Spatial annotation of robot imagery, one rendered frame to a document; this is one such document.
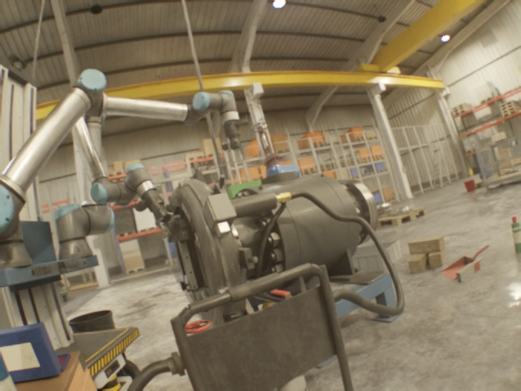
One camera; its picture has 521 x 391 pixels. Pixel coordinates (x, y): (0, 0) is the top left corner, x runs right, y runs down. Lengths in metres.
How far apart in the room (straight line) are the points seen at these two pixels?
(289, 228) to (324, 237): 0.21
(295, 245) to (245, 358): 0.80
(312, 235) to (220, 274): 0.52
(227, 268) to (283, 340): 0.50
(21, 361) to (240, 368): 0.48
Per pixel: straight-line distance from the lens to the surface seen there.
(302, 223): 1.40
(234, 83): 10.23
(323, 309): 0.75
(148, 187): 1.33
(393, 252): 2.84
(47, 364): 0.69
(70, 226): 1.54
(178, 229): 1.39
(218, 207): 1.06
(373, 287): 1.54
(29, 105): 1.82
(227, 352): 0.65
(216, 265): 1.12
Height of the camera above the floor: 0.69
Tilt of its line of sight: 5 degrees up
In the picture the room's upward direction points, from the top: 15 degrees counter-clockwise
